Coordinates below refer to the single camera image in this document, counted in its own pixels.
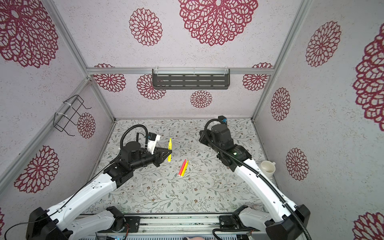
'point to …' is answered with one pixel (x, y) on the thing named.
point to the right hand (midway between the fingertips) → (199, 130)
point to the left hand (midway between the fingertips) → (170, 153)
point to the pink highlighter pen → (182, 167)
